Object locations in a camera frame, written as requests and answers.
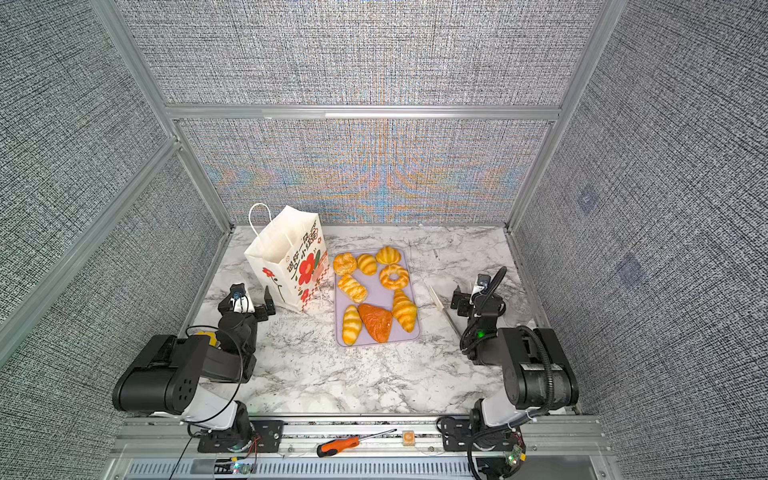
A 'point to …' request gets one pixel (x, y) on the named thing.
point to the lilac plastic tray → (374, 297)
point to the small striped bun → (367, 264)
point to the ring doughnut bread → (394, 277)
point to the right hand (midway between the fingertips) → (475, 281)
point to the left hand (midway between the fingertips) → (254, 286)
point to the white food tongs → (440, 305)
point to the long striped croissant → (404, 310)
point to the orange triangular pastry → (378, 321)
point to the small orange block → (408, 438)
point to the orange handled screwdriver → (331, 447)
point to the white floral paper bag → (290, 255)
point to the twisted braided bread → (353, 289)
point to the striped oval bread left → (351, 325)
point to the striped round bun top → (388, 255)
